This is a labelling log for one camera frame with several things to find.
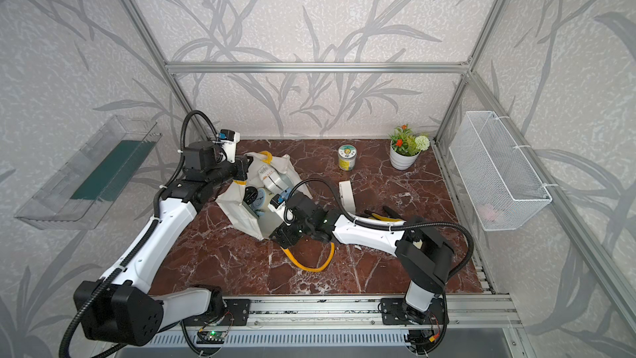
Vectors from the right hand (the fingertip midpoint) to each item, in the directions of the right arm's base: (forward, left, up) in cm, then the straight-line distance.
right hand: (276, 229), depth 79 cm
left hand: (+17, +7, +16) cm, 24 cm away
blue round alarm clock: (+12, +9, -6) cm, 16 cm away
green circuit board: (-27, +17, -14) cm, 35 cm away
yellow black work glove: (+11, -39, -13) cm, 43 cm away
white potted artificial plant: (+34, -48, +1) cm, 58 cm away
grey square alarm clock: (+18, +4, +2) cm, 19 cm away
